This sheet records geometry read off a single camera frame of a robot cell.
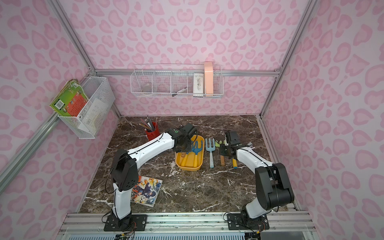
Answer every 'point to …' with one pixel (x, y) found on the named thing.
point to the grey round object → (147, 88)
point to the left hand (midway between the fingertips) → (187, 146)
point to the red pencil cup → (151, 135)
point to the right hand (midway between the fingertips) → (222, 148)
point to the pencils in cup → (148, 124)
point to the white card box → (198, 83)
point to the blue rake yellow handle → (196, 149)
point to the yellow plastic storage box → (185, 160)
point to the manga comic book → (146, 192)
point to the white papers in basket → (94, 116)
